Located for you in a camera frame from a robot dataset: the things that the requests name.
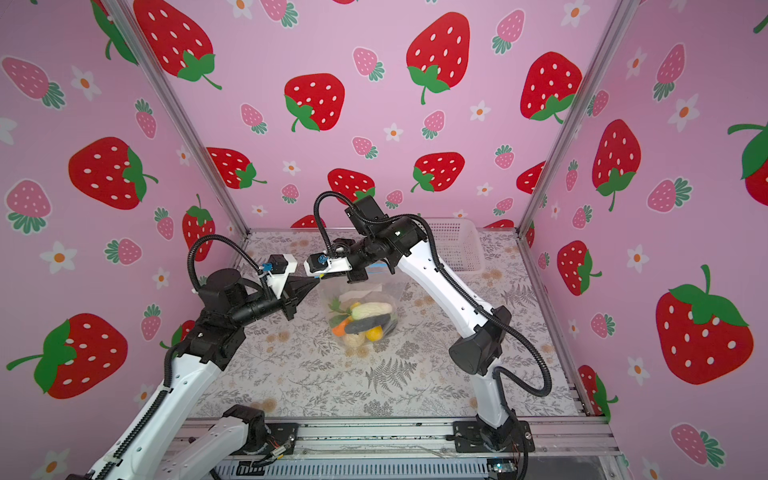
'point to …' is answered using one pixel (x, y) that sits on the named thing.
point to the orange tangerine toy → (339, 330)
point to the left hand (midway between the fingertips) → (315, 278)
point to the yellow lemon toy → (375, 333)
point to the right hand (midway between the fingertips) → (322, 266)
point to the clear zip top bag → (361, 314)
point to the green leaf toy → (337, 320)
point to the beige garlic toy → (354, 341)
